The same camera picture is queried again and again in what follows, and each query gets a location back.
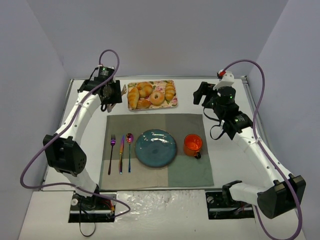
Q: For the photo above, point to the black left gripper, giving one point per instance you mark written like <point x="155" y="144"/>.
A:
<point x="116" y="92"/>

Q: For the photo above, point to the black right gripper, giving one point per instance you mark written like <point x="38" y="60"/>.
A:
<point x="201" y="91"/>

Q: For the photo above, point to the long croissant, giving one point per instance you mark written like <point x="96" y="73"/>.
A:
<point x="133" y="98"/>

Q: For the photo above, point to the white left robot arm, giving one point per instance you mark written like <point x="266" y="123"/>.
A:
<point x="64" y="152"/>

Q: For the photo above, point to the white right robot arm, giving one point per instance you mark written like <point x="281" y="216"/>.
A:
<point x="275" y="196"/>

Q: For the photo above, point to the striped bread roll right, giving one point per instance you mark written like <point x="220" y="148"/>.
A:
<point x="170" y="91"/>

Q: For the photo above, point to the round sesame bun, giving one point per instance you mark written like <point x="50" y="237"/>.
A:
<point x="143" y="104"/>

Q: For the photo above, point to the curved striped croissant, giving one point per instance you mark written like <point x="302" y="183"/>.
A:
<point x="145" y="89"/>

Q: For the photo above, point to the floral rectangular tray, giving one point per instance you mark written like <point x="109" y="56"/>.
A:
<point x="158" y="85"/>

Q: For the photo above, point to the sugared bagel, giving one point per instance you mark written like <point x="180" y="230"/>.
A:
<point x="157" y="98"/>

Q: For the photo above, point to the iridescent spoon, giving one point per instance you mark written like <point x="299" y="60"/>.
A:
<point x="129" y="140"/>

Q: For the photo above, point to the iridescent fork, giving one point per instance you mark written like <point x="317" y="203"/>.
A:
<point x="112" y="144"/>

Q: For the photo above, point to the iridescent knife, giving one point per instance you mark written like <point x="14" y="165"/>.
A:
<point x="121" y="150"/>

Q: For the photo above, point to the orange mug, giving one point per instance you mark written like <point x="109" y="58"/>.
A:
<point x="193" y="145"/>

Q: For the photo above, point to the blue ceramic plate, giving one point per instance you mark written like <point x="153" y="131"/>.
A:
<point x="155" y="148"/>

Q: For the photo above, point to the patchwork grey green placemat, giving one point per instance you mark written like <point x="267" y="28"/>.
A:
<point x="182" y="172"/>

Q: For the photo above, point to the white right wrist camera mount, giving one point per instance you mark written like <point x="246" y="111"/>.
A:
<point x="226" y="79"/>

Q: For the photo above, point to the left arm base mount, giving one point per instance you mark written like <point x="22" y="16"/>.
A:
<point x="91" y="210"/>

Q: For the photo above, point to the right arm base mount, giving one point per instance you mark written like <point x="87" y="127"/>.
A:
<point x="219" y="209"/>

